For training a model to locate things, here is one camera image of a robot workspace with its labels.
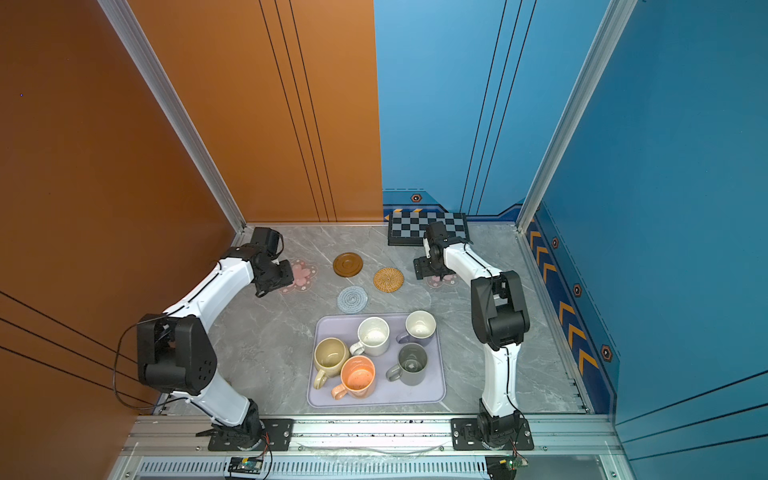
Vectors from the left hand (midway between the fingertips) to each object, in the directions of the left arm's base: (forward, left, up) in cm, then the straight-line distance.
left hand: (288, 277), depth 91 cm
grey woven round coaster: (-1, -19, -11) cm, 22 cm away
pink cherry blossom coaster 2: (+6, -51, -10) cm, 53 cm away
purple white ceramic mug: (-11, -41, -10) cm, 44 cm away
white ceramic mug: (-14, -27, -10) cm, 32 cm away
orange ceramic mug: (-26, -23, -10) cm, 36 cm away
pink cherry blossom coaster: (+9, -1, -11) cm, 14 cm away
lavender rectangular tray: (-30, -31, -10) cm, 45 cm away
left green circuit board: (-46, +3, -15) cm, 48 cm away
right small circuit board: (-45, -61, -10) cm, 77 cm away
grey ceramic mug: (-23, -38, -10) cm, 45 cm away
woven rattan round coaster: (+7, -31, -11) cm, 33 cm away
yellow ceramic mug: (-20, -14, -10) cm, 26 cm away
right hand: (+8, -44, -6) cm, 46 cm away
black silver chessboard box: (+30, -37, -8) cm, 48 cm away
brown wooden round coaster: (+14, -15, -12) cm, 24 cm away
